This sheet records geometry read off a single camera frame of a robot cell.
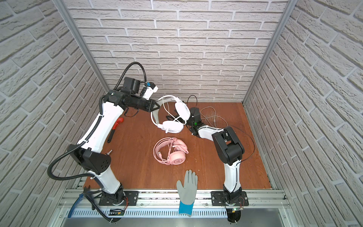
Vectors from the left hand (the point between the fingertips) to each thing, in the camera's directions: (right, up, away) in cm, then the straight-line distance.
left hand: (159, 104), depth 74 cm
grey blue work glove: (+16, -49, +1) cm, 51 cm away
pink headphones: (+10, -30, +7) cm, 33 cm away
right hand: (+4, -4, +14) cm, 16 cm away
